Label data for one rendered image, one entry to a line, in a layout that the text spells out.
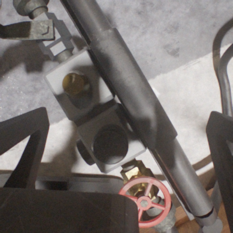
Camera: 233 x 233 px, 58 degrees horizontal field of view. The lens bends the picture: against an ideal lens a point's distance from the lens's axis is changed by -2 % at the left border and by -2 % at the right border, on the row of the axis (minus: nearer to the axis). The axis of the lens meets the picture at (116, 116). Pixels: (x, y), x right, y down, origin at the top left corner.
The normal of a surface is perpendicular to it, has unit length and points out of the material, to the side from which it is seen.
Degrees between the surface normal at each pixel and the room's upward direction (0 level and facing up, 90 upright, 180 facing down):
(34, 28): 0
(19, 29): 0
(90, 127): 0
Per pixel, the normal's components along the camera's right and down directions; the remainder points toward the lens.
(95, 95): -0.03, 0.09
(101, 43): -0.40, 0.30
